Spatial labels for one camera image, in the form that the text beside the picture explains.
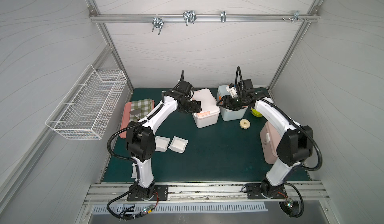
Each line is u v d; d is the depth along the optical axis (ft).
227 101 2.50
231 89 2.63
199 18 2.61
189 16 2.52
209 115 2.90
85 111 2.25
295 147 1.53
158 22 2.59
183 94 2.23
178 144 2.97
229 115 3.19
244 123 3.22
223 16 2.57
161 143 2.97
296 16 2.51
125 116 3.37
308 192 2.46
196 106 2.57
